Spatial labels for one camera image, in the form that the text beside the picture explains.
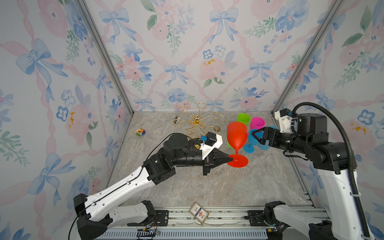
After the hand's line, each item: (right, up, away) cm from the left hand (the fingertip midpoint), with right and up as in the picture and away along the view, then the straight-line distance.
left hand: (231, 157), depth 50 cm
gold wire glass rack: (-11, +14, +26) cm, 32 cm away
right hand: (+15, +7, +12) cm, 20 cm away
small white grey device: (-26, +16, +63) cm, 70 cm away
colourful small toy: (-51, +7, +56) cm, 76 cm away
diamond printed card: (-10, -32, +25) cm, 42 cm away
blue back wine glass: (+24, -4, +50) cm, 56 cm away
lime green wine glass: (+19, +16, +46) cm, 53 cm away
